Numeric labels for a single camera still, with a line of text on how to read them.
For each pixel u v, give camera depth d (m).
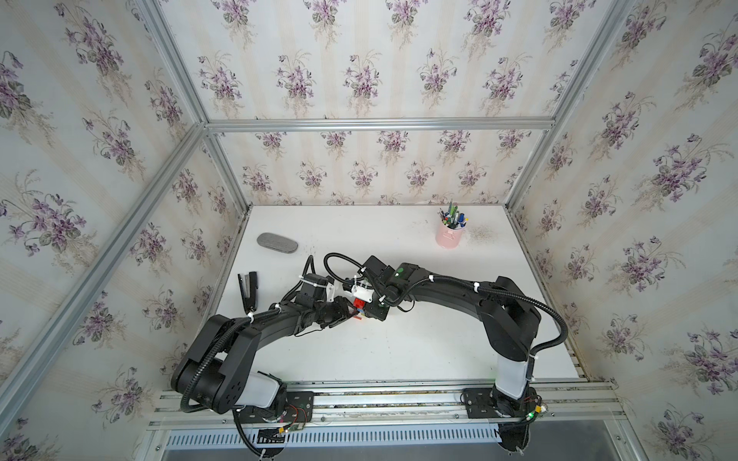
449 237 1.01
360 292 0.77
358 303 0.78
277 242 1.04
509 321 0.47
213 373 0.42
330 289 0.84
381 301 0.65
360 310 0.83
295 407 0.72
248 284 0.95
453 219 1.03
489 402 0.73
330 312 0.78
